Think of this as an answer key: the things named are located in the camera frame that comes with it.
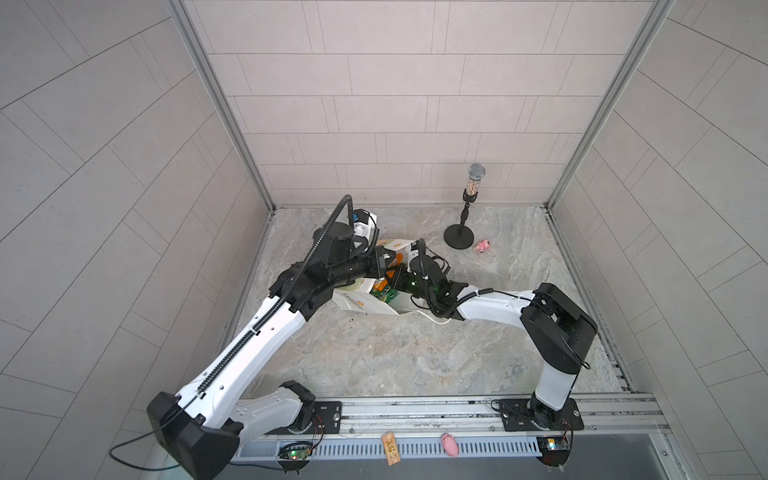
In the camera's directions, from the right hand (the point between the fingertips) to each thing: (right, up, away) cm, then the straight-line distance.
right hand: (381, 274), depth 85 cm
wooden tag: (+3, -36, -19) cm, 41 cm away
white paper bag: (-5, -2, -13) cm, 14 cm away
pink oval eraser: (+17, -36, -18) cm, 44 cm away
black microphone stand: (+28, +11, +22) cm, 37 cm away
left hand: (+6, +7, -19) cm, 21 cm away
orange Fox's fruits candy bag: (+5, +4, 0) cm, 6 cm away
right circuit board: (+41, -38, -17) cm, 58 cm away
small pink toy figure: (+34, +8, +17) cm, 39 cm away
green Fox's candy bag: (+1, -5, -3) cm, 6 cm away
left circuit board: (-18, -37, -21) cm, 46 cm away
